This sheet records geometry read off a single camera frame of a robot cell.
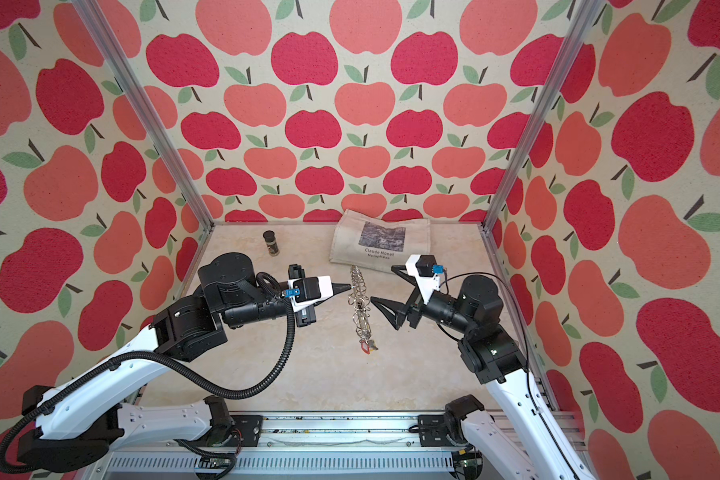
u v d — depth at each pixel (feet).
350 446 2.40
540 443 1.33
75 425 1.28
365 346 1.94
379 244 3.43
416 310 1.74
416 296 1.79
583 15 2.30
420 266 1.66
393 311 1.77
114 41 2.46
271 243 3.53
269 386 1.12
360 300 1.92
